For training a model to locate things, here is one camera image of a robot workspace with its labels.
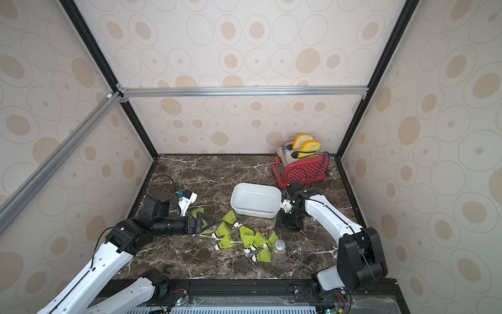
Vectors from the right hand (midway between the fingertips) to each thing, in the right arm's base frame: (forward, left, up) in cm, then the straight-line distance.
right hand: (278, 231), depth 81 cm
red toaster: (+29, -5, +8) cm, 30 cm away
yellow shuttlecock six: (-4, +8, -3) cm, 10 cm away
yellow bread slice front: (+36, -15, +15) cm, 42 cm away
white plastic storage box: (+20, +10, -8) cm, 23 cm away
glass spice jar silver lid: (-8, 0, +2) cm, 9 cm away
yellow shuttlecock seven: (-3, +3, -5) cm, 6 cm away
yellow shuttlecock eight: (-9, +6, -3) cm, 11 cm away
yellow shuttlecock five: (-3, +13, -4) cm, 14 cm away
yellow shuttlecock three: (+1, +25, -4) cm, 26 cm away
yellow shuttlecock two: (+7, +22, -3) cm, 23 cm away
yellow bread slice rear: (+42, -11, +14) cm, 46 cm away
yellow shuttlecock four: (-4, +22, -4) cm, 23 cm away
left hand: (-6, +23, +17) cm, 30 cm away
